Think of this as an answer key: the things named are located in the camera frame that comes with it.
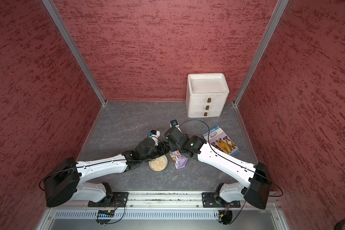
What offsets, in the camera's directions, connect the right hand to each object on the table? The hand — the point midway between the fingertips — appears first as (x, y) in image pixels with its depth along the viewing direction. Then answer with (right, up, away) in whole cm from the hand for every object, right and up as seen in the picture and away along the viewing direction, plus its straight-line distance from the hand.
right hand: (175, 141), depth 77 cm
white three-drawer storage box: (+21, +28, +15) cm, 38 cm away
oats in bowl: (-10, -14, +4) cm, 17 cm away
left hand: (-2, -4, +2) cm, 5 cm away
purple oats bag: (+2, -12, +4) cm, 13 cm away
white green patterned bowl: (-9, -17, +2) cm, 19 cm away
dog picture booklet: (+30, -2, +20) cm, 36 cm away
